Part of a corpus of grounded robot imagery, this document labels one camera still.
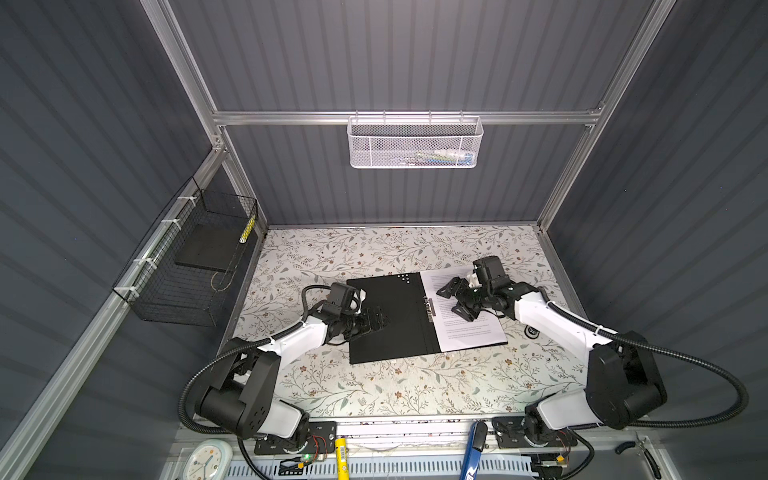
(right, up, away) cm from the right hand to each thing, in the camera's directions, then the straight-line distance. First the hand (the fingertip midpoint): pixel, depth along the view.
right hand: (445, 299), depth 86 cm
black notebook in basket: (-62, +15, -10) cm, 64 cm away
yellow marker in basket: (-56, +20, -4) cm, 59 cm away
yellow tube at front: (-27, -35, -17) cm, 47 cm away
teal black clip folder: (-9, -11, +6) cm, 16 cm away
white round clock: (-58, -35, -17) cm, 70 cm away
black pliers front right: (+46, -35, -15) cm, 60 cm away
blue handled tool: (+4, -33, -17) cm, 37 cm away
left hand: (-19, -8, +2) cm, 21 cm away
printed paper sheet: (+4, -11, +5) cm, 13 cm away
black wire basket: (-66, +9, -14) cm, 68 cm away
